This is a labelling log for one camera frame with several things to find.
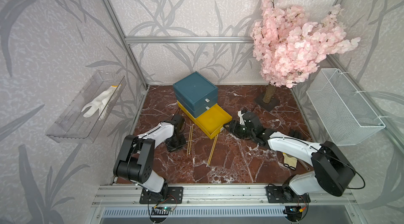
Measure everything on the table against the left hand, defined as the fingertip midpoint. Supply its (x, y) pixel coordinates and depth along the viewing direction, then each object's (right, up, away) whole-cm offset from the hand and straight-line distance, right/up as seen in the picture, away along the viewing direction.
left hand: (182, 148), depth 89 cm
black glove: (+69, +7, +4) cm, 69 cm away
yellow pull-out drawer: (+17, +14, +10) cm, 24 cm away
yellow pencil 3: (+17, -2, -2) cm, 17 cm away
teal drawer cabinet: (+8, +31, -2) cm, 32 cm away
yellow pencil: (+4, +4, +2) cm, 5 cm away
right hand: (+24, +13, -4) cm, 28 cm away
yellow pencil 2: (+5, +4, +4) cm, 7 cm away
